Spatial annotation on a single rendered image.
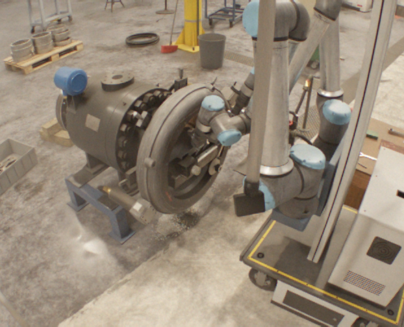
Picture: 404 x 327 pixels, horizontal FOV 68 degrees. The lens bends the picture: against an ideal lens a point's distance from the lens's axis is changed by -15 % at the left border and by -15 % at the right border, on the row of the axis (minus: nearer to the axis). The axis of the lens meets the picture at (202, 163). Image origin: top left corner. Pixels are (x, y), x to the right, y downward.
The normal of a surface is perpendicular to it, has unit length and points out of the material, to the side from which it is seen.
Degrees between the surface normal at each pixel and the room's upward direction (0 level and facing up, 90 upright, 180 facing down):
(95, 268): 0
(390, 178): 0
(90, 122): 62
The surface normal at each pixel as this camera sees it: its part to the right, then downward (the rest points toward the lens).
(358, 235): -0.56, 0.51
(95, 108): -0.42, -0.20
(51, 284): 0.00, -0.79
